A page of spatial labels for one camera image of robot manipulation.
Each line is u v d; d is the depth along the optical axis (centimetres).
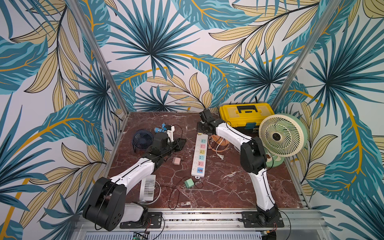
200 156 93
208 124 76
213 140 103
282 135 76
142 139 92
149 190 74
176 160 92
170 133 76
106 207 41
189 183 84
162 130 75
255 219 73
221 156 95
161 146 65
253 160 58
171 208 77
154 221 73
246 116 96
